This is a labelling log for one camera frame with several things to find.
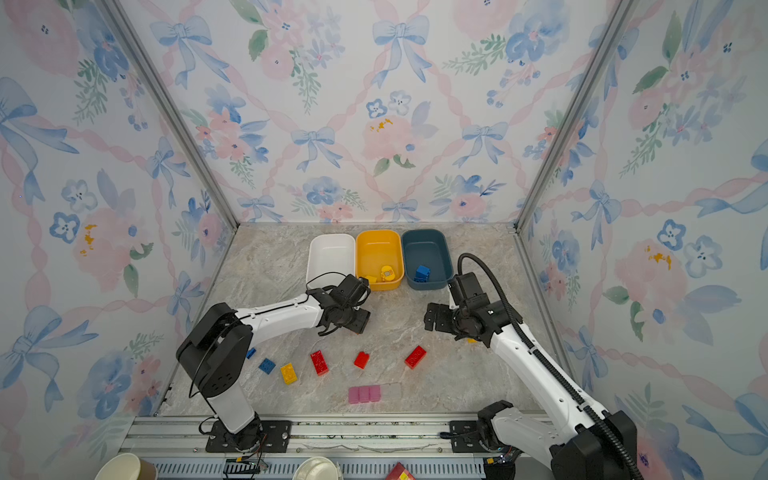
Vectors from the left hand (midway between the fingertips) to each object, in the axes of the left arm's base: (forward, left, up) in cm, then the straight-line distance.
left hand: (360, 314), depth 91 cm
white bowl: (-38, +8, -5) cm, 39 cm away
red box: (-39, -11, 0) cm, 41 cm away
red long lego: (-14, +11, -2) cm, 18 cm away
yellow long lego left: (-16, +19, -4) cm, 26 cm away
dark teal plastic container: (+23, -22, -1) cm, 32 cm away
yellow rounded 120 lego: (+17, -8, -1) cm, 18 cm away
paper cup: (-38, +47, +4) cm, 61 cm away
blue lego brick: (+15, -19, -2) cm, 25 cm away
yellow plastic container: (+29, -5, -9) cm, 31 cm away
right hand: (-6, -22, +9) cm, 25 cm away
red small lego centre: (-13, -1, -4) cm, 13 cm away
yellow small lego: (-17, -26, +20) cm, 37 cm away
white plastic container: (+24, +12, -3) cm, 27 cm away
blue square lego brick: (+18, -21, -2) cm, 27 cm away
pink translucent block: (-22, -2, -4) cm, 22 cm away
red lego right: (-12, -16, -3) cm, 20 cm away
